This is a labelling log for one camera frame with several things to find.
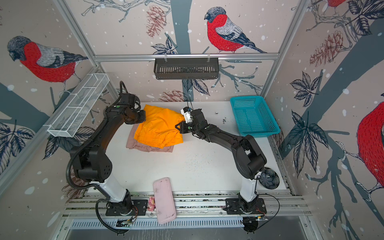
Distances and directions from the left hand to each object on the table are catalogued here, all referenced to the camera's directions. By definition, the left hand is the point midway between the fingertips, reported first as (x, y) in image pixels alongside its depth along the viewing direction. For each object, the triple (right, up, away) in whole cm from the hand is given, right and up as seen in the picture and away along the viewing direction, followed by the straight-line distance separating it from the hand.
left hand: (142, 117), depth 87 cm
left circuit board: (-3, -52, -16) cm, 54 cm away
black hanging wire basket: (+27, +35, +16) cm, 47 cm away
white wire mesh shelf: (-29, -3, -17) cm, 34 cm away
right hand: (+20, -6, -1) cm, 21 cm away
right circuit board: (+63, -49, -17) cm, 81 cm away
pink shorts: (-9, -18, +7) cm, 21 cm away
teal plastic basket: (+78, 0, +26) cm, 82 cm away
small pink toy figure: (+10, -43, -15) cm, 47 cm away
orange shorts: (+10, -6, -1) cm, 12 cm away
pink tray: (+15, -46, -10) cm, 49 cm away
